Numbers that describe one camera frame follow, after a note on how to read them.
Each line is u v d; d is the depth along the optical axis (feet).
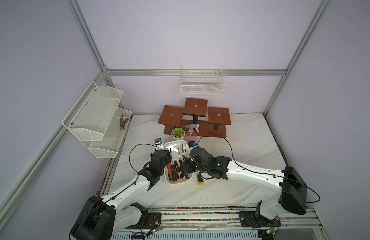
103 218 1.31
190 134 3.22
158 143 2.38
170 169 2.82
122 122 3.21
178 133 3.22
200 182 2.75
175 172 2.75
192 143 2.29
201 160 1.89
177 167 2.87
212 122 3.15
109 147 2.89
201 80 3.15
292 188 1.35
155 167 2.08
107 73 3.05
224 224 2.40
